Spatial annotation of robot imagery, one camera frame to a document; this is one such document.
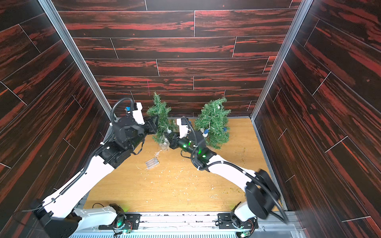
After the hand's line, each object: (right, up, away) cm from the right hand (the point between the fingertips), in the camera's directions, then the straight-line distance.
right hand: (168, 131), depth 73 cm
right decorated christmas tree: (+24, +6, +7) cm, 25 cm away
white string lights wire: (-2, -7, +4) cm, 8 cm away
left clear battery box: (-13, -20, +20) cm, 32 cm away
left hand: (-4, +7, -6) cm, 10 cm away
